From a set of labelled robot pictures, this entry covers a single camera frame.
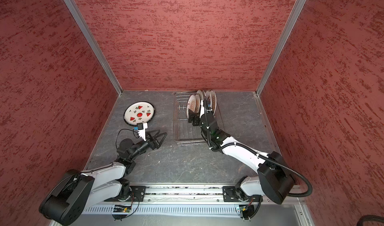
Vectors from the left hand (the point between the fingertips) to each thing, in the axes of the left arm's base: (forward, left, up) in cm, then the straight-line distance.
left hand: (164, 134), depth 80 cm
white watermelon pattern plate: (+25, +25, -14) cm, 37 cm away
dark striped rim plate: (+18, +33, -12) cm, 39 cm away
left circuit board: (-32, +20, -17) cm, 42 cm away
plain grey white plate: (+26, -20, +6) cm, 34 cm away
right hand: (+11, -17, +7) cm, 21 cm away
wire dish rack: (+7, -11, -13) cm, 19 cm away
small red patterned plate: (+25, -15, -2) cm, 29 cm away
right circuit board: (-33, -43, -15) cm, 56 cm away
